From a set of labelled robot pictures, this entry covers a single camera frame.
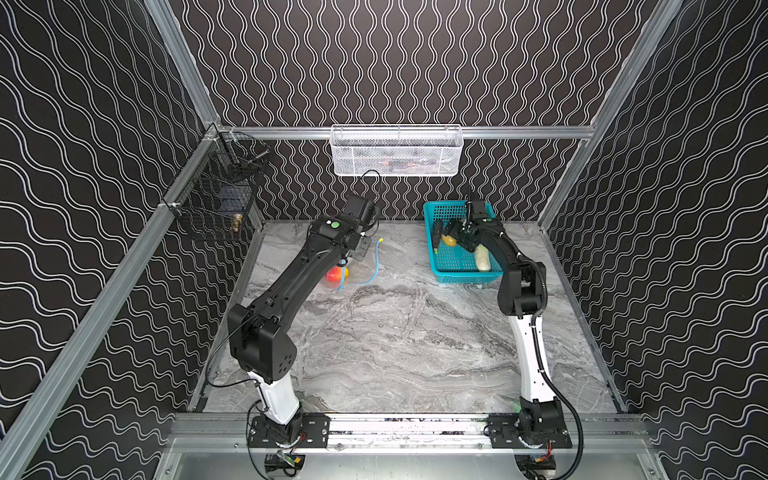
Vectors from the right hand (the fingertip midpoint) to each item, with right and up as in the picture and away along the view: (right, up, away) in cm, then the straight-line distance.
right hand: (454, 235), depth 113 cm
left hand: (-33, -4, -30) cm, 45 cm away
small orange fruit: (-40, -13, -25) cm, 49 cm away
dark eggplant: (-7, +1, +1) cm, 7 cm away
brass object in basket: (-66, +3, -33) cm, 73 cm away
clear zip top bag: (-37, -13, -7) cm, 40 cm away
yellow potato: (-3, -2, -4) cm, 5 cm away
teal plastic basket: (0, -11, -4) cm, 11 cm away
